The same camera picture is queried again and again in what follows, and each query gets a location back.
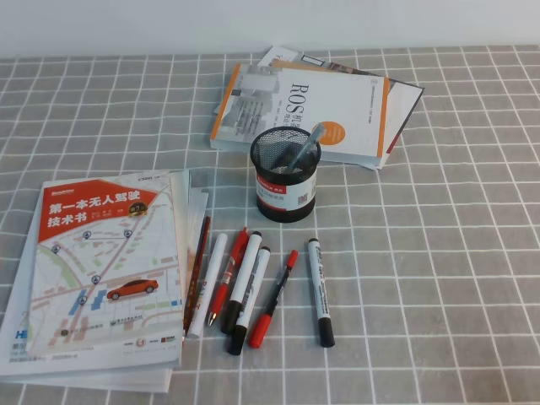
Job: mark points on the grey pen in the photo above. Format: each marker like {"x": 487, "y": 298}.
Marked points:
{"x": 311, "y": 141}

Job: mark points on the black mesh pen holder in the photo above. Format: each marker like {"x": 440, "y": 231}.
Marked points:
{"x": 285, "y": 184}

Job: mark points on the red gel pen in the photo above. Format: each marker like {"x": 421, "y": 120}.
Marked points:
{"x": 235, "y": 258}

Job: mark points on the white pen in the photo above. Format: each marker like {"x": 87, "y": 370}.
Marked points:
{"x": 206, "y": 293}

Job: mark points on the white book under stack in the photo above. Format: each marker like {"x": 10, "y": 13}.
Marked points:
{"x": 133, "y": 364}

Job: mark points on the red black pencil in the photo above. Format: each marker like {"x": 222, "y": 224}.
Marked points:
{"x": 191, "y": 293}

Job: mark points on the white marker black cap upper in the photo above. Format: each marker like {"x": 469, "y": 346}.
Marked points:
{"x": 235, "y": 301}

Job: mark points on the white marker black cap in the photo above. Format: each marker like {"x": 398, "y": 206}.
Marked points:
{"x": 235, "y": 301}
{"x": 248, "y": 302}

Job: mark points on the white orange ROS book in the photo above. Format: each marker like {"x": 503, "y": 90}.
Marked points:
{"x": 351, "y": 107}

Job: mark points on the black red double-tip marker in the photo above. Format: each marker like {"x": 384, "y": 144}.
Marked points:
{"x": 264, "y": 320}

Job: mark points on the white marker black cap lower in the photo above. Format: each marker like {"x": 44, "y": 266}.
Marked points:
{"x": 248, "y": 302}

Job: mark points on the white black marker right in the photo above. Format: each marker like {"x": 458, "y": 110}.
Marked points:
{"x": 324, "y": 321}

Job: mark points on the orange map cover book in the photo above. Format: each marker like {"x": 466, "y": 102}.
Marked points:
{"x": 110, "y": 260}

